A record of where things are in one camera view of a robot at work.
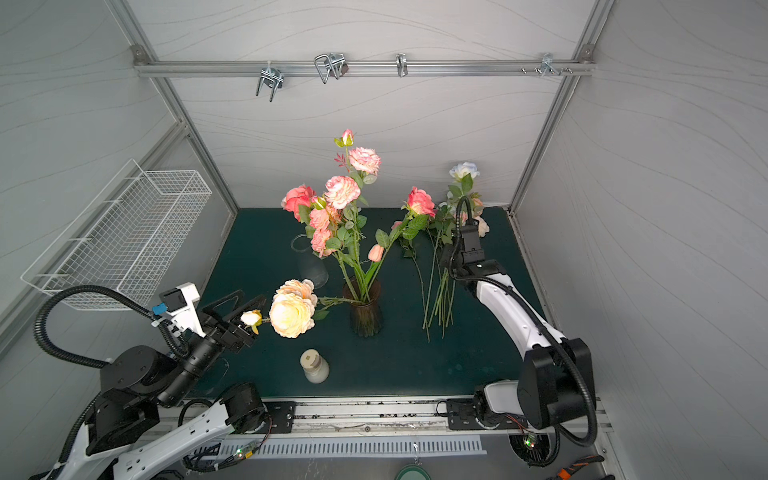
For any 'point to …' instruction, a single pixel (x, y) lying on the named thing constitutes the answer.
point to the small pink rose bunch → (437, 279)
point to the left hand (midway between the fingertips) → (259, 291)
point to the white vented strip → (341, 447)
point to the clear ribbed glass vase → (310, 265)
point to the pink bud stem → (375, 254)
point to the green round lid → (413, 472)
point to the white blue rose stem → (464, 173)
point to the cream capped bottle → (315, 367)
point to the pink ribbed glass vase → (362, 294)
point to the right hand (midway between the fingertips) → (457, 243)
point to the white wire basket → (122, 238)
